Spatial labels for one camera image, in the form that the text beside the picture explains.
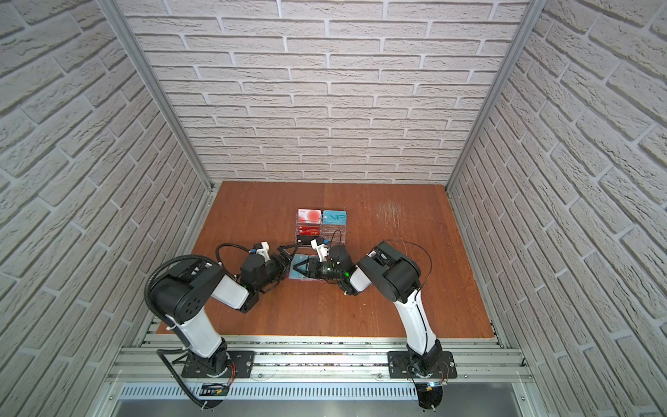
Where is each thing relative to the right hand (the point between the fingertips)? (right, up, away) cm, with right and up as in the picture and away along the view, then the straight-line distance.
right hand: (296, 267), depth 89 cm
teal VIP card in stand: (+13, +18, +8) cm, 23 cm away
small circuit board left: (-21, -31, -17) cm, 41 cm away
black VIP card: (+2, +9, +7) cm, 11 cm away
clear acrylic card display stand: (+11, +14, +11) cm, 21 cm away
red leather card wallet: (+4, -4, 0) cm, 6 cm away
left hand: (+1, +6, +1) cm, 6 cm away
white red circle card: (+4, +18, +8) cm, 20 cm away
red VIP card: (+4, +13, +8) cm, 15 cm away
